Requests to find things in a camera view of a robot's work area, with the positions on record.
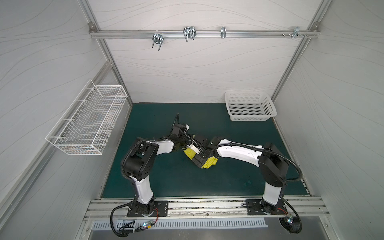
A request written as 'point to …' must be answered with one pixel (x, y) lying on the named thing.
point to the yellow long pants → (210, 162)
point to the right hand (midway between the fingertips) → (200, 153)
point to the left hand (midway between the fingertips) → (197, 142)
